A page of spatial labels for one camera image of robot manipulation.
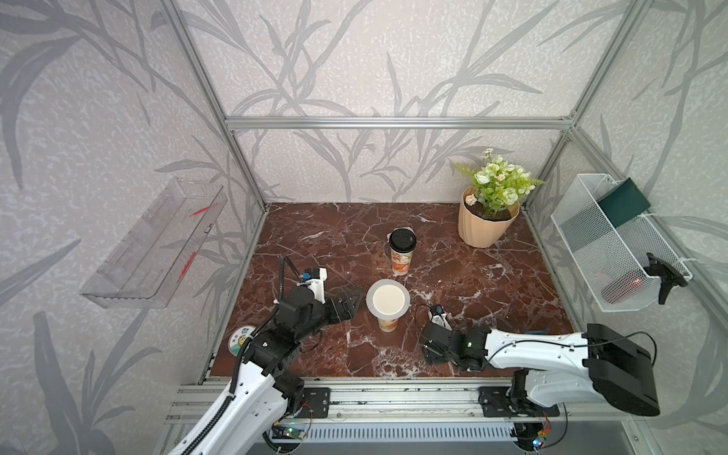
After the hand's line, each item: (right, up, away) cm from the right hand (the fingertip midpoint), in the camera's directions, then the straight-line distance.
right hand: (430, 346), depth 83 cm
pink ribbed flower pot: (+19, +35, +13) cm, 42 cm away
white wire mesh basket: (+51, +27, -5) cm, 58 cm away
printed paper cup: (-8, +24, +8) cm, 27 cm away
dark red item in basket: (+40, +22, -20) cm, 50 cm away
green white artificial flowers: (+20, +49, 0) cm, 53 cm away
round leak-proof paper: (-13, +16, -8) cm, 22 cm away
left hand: (-23, +17, -9) cm, 29 cm away
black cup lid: (-8, +32, +3) cm, 33 cm away
